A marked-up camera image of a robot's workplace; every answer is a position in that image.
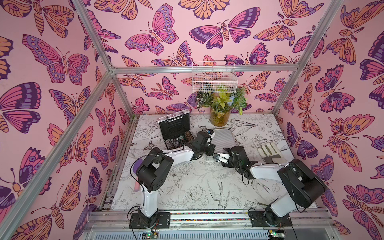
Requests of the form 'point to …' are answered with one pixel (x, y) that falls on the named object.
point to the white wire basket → (214, 77)
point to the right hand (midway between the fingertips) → (226, 150)
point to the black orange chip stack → (189, 137)
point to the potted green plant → (221, 104)
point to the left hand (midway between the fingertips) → (216, 148)
